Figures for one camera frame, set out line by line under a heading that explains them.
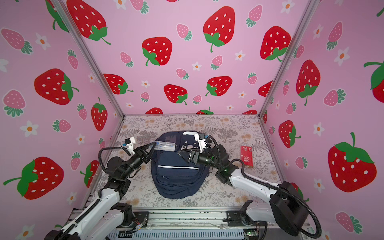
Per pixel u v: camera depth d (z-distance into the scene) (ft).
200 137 2.17
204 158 2.10
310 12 2.30
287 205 1.35
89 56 2.79
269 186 1.48
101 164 1.82
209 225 2.40
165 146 2.36
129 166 2.09
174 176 2.75
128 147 2.27
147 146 2.30
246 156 3.20
